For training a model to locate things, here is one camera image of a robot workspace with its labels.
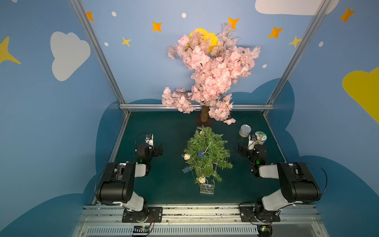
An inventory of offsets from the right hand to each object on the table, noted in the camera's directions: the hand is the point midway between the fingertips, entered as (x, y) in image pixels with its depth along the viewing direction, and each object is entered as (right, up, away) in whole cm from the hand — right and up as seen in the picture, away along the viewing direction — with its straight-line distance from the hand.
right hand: (249, 142), depth 95 cm
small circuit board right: (-1, -42, -22) cm, 48 cm away
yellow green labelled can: (+8, +3, +1) cm, 9 cm away
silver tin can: (0, +7, +9) cm, 11 cm away
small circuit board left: (-64, -41, -22) cm, 79 cm away
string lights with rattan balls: (-34, -2, -32) cm, 47 cm away
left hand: (-63, 0, 0) cm, 63 cm away
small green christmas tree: (-32, -2, -31) cm, 44 cm away
